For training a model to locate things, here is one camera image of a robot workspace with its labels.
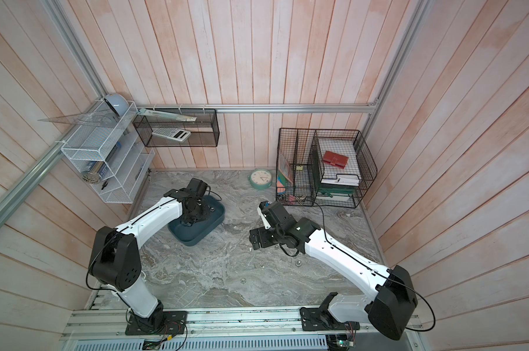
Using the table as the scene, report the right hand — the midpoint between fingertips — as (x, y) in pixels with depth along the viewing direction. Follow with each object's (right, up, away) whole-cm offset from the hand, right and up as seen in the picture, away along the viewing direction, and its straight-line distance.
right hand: (260, 232), depth 79 cm
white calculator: (-40, +41, +19) cm, 61 cm away
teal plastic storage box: (-30, -4, +13) cm, 33 cm away
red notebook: (+33, +29, +14) cm, 47 cm away
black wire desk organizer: (+31, +25, +13) cm, 42 cm away
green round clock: (0, +22, +35) cm, 41 cm away
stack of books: (+37, +16, +18) cm, 44 cm away
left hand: (-24, +4, +12) cm, 27 cm away
